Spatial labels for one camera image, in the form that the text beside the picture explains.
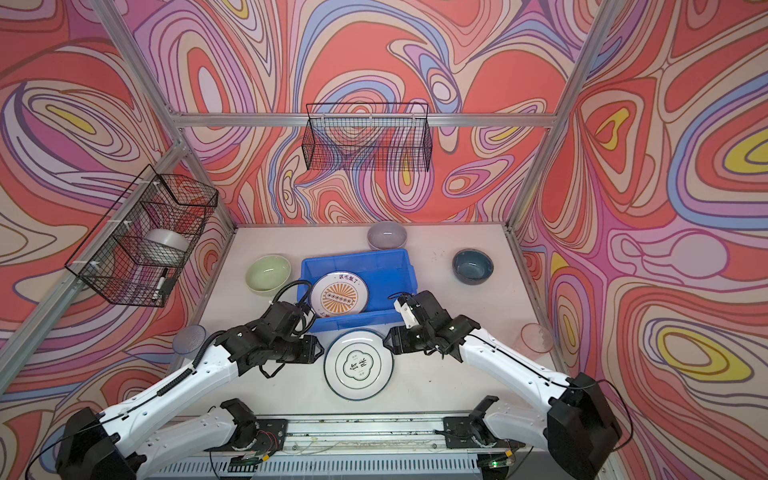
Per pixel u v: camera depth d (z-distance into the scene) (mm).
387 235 1141
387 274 1048
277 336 605
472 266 1050
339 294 976
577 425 393
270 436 731
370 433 750
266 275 1023
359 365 838
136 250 747
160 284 722
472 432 664
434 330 610
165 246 703
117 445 396
